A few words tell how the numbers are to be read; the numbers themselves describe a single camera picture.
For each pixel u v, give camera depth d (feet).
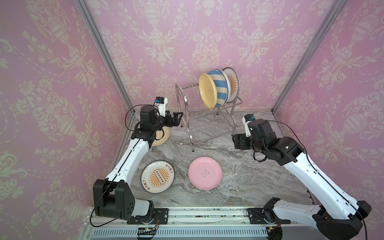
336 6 2.25
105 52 2.82
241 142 1.99
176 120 2.31
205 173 2.92
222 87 2.54
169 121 2.28
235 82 2.63
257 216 2.39
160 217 2.45
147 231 2.40
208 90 2.80
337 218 1.25
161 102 2.21
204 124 3.48
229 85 2.44
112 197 1.35
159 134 2.33
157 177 2.86
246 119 2.01
